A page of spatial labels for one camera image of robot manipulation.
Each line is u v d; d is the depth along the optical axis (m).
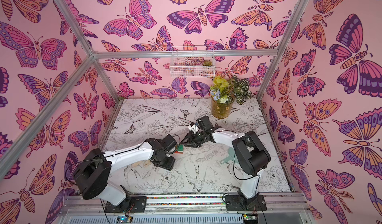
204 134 0.73
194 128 0.87
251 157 0.48
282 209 0.73
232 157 0.90
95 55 0.92
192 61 0.95
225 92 0.96
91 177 0.44
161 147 0.64
